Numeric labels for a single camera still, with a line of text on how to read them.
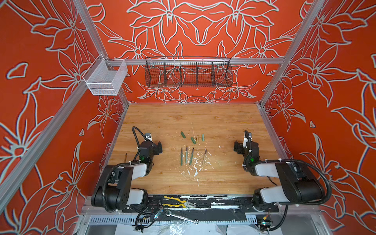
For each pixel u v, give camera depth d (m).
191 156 0.90
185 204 0.73
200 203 0.74
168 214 0.71
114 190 0.41
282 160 0.52
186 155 0.90
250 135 0.79
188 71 0.98
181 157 0.90
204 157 0.90
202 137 0.98
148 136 0.79
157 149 0.85
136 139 0.68
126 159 0.89
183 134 1.01
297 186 0.43
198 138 0.98
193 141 0.97
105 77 0.95
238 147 0.84
